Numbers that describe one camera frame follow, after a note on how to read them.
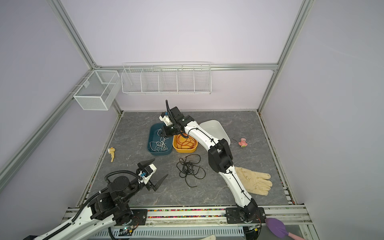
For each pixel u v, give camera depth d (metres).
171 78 0.98
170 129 0.81
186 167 0.91
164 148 0.92
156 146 0.99
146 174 0.57
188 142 1.02
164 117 0.85
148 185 0.62
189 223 0.74
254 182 0.85
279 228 0.71
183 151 0.97
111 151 0.96
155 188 0.65
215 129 1.08
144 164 0.65
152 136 1.03
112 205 0.56
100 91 1.00
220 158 0.59
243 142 0.99
